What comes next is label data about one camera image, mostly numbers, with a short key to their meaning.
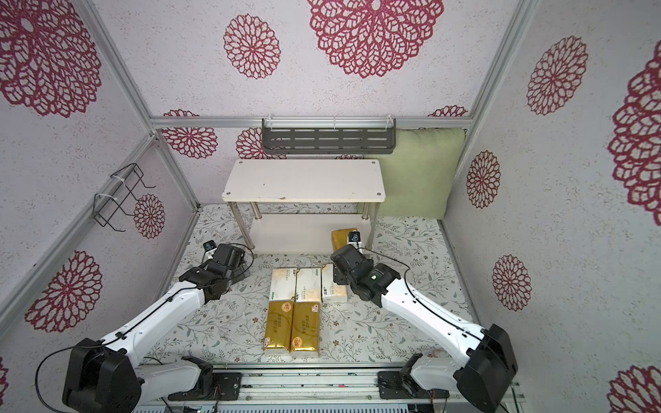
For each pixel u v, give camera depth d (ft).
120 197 2.58
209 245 2.41
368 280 1.77
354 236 2.22
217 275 2.05
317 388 2.45
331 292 2.87
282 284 2.95
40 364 1.34
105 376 1.30
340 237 2.64
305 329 2.55
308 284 2.95
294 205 3.98
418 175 3.21
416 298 1.57
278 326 2.55
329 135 3.04
